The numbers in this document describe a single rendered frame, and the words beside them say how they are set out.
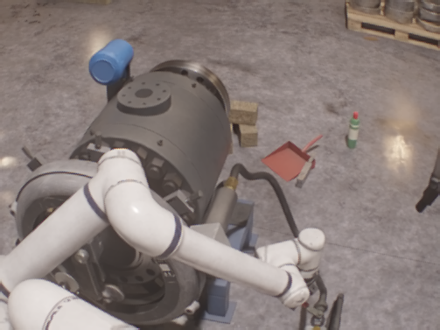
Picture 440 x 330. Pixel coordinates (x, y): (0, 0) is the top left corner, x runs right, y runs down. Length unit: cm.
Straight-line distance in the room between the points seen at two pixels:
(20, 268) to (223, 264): 57
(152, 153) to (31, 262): 74
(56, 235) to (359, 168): 233
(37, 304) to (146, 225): 57
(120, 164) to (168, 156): 65
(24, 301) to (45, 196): 108
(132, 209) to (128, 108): 91
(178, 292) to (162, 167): 44
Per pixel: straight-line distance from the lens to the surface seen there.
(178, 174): 199
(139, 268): 202
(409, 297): 270
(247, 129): 342
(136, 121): 206
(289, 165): 333
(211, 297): 238
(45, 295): 73
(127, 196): 125
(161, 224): 124
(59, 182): 172
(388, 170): 344
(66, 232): 139
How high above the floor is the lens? 200
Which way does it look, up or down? 37 degrees down
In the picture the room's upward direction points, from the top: 1 degrees clockwise
